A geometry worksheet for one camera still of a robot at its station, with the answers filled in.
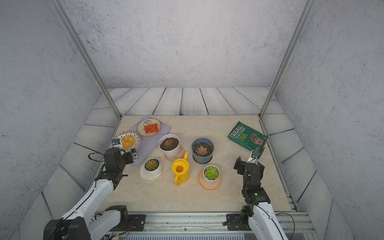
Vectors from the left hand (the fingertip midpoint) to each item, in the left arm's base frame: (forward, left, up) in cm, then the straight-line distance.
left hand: (128, 149), depth 86 cm
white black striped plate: (+17, +3, -10) cm, 20 cm away
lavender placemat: (+15, -4, -15) cm, 21 cm away
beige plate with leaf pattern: (+24, +2, -12) cm, 27 cm away
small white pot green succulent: (-14, -46, -3) cm, 48 cm away
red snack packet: (+25, -6, -11) cm, 28 cm away
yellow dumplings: (+13, +8, -10) cm, 18 cm away
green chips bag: (+15, -74, -10) cm, 76 cm away
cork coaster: (+2, -28, -12) cm, 31 cm away
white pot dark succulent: (+5, -22, -3) cm, 23 cm away
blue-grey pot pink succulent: (+1, -42, -3) cm, 42 cm away
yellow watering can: (-11, -30, -2) cm, 32 cm away
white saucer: (-11, -8, -13) cm, 19 cm away
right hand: (-8, -67, 0) cm, 67 cm away
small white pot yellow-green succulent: (-8, -13, -5) cm, 16 cm away
